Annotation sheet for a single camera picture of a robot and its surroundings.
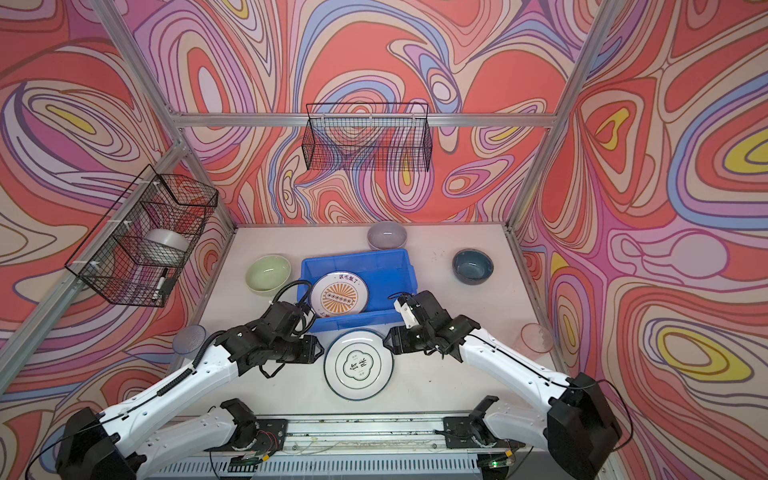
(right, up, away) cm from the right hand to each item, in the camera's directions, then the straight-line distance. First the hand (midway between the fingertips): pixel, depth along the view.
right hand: (396, 351), depth 79 cm
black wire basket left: (-66, +27, -5) cm, 72 cm away
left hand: (-19, 0, -1) cm, 19 cm away
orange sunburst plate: (-18, +13, +18) cm, 29 cm away
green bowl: (-45, +19, +23) cm, 54 cm away
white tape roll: (-56, +28, -9) cm, 63 cm away
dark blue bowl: (+28, +22, +25) cm, 44 cm away
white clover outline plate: (-10, -5, +4) cm, 13 cm away
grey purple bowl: (-2, +34, +35) cm, 48 cm away
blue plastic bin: (-2, +19, +25) cm, 32 cm away
